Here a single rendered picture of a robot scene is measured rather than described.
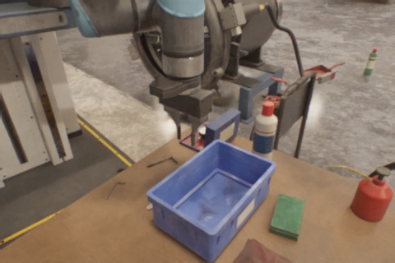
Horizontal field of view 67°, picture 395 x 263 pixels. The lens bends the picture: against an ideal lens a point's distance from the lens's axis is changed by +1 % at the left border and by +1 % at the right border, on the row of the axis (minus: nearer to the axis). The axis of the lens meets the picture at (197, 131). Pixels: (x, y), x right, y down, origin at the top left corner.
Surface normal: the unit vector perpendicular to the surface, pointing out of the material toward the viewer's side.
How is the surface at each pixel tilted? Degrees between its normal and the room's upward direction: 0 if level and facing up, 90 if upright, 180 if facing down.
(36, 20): 90
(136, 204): 0
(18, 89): 90
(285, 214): 0
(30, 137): 90
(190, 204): 0
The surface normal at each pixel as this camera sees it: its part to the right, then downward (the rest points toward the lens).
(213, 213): 0.00, -0.85
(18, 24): 0.67, 0.39
